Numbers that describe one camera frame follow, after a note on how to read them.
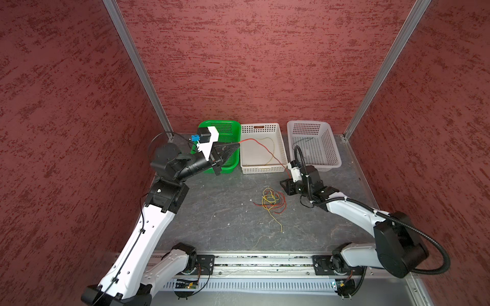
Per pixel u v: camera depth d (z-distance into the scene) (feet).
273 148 3.71
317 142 3.86
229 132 4.13
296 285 2.33
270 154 2.20
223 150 1.67
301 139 3.86
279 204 2.94
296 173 2.55
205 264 2.44
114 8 2.32
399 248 1.38
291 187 2.54
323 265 2.43
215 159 1.60
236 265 2.48
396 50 2.73
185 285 2.37
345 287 2.32
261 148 2.05
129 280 1.21
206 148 1.53
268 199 2.87
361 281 2.31
